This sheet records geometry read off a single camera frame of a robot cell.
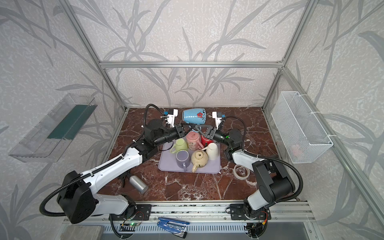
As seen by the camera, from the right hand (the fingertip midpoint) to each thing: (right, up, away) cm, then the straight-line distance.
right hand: (196, 124), depth 72 cm
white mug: (+8, -15, +14) cm, 22 cm away
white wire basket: (+45, -2, -10) cm, 46 cm away
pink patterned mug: (-3, -11, +16) cm, 20 cm away
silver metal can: (-32, -33, +8) cm, 46 cm away
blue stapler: (-9, -48, -4) cm, 49 cm away
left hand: (0, 0, -3) cm, 3 cm away
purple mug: (-8, -20, +11) cm, 25 cm away
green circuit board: (-31, -48, -1) cm, 57 cm away
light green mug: (-10, -12, +15) cm, 22 cm away
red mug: (+5, -12, +20) cm, 24 cm away
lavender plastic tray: (-19, -24, +20) cm, 36 cm away
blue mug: (0, +4, -3) cm, 5 cm away
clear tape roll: (+26, -29, +15) cm, 41 cm away
